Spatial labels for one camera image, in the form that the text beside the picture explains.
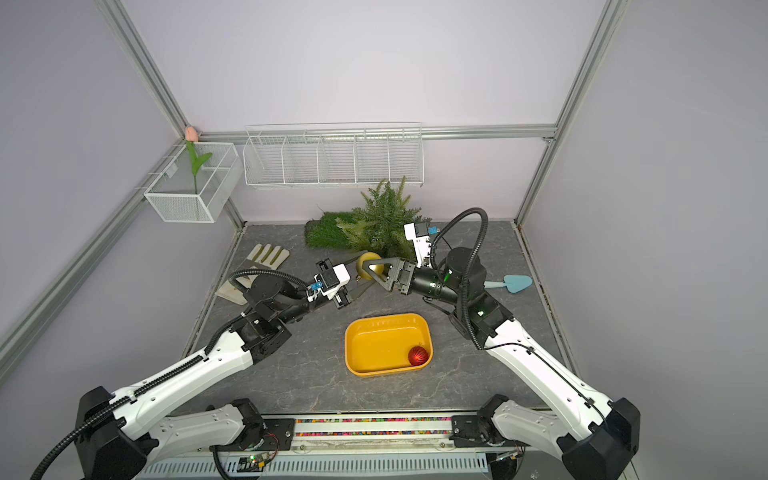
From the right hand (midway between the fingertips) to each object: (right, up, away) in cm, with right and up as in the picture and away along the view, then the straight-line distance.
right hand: (368, 266), depth 60 cm
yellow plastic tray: (+1, -25, +28) cm, 37 cm away
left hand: (+1, +1, +1) cm, 1 cm away
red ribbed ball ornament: (+12, -26, +23) cm, 36 cm away
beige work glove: (-43, +1, +49) cm, 65 cm away
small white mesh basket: (-58, +29, +46) cm, 80 cm away
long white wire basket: (-5, +35, +39) cm, 53 cm away
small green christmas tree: (+1, +9, +14) cm, 17 cm away
